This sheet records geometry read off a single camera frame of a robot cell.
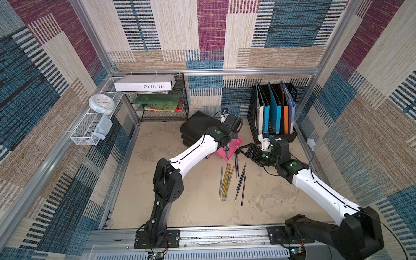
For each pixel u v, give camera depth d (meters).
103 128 0.68
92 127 0.71
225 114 0.75
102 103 0.75
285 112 0.89
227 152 0.91
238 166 0.97
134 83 0.80
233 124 0.65
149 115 1.20
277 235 0.73
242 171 0.94
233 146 0.87
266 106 0.85
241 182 0.91
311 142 0.79
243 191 0.88
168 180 0.50
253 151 0.71
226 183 0.89
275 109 0.88
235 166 0.97
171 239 0.73
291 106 0.86
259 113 0.89
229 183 0.90
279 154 0.61
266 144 0.73
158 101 0.96
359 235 0.40
